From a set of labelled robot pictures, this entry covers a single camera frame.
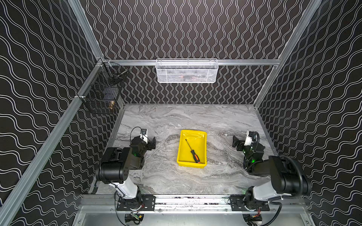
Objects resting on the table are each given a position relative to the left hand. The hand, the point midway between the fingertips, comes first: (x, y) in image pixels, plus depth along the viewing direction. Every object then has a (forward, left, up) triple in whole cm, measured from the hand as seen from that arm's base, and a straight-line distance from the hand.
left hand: (152, 137), depth 95 cm
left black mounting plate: (-38, -3, -5) cm, 38 cm away
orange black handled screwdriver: (-12, -29, -3) cm, 32 cm away
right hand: (+1, -60, +1) cm, 60 cm away
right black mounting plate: (-36, -51, -6) cm, 63 cm away
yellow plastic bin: (+2, -31, -6) cm, 32 cm away
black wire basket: (+22, +35, +18) cm, 45 cm away
